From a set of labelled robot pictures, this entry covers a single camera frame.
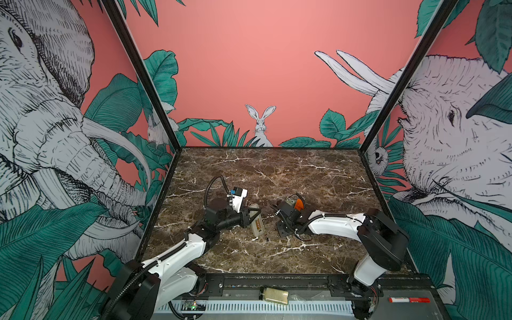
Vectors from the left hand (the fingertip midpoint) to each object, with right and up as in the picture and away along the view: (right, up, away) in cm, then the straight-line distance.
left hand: (259, 209), depth 77 cm
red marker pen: (+59, -32, -6) cm, 67 cm away
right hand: (+8, -11, +11) cm, 17 cm away
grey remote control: (-1, -7, +1) cm, 7 cm away
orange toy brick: (+19, -2, +19) cm, 27 cm away
